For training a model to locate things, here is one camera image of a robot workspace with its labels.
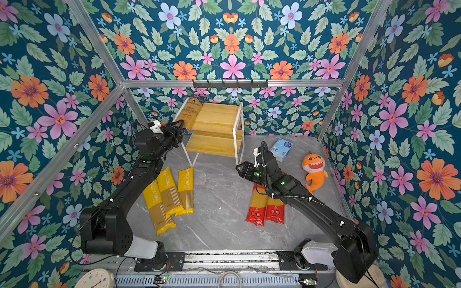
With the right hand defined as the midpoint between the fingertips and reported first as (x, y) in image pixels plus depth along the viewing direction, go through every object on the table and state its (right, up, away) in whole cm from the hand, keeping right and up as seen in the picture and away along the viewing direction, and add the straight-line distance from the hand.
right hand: (238, 167), depth 75 cm
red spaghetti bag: (+9, -22, +11) cm, 26 cm away
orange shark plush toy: (+41, -1, +21) cm, 46 cm away
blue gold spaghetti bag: (-23, +26, +7) cm, 35 cm away
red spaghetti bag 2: (+18, -22, +11) cm, 30 cm away
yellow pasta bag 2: (-30, -10, +21) cm, 38 cm away
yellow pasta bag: (-36, -16, +16) cm, 42 cm away
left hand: (-22, +21, -2) cm, 31 cm away
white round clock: (-55, -43, -7) cm, 70 cm away
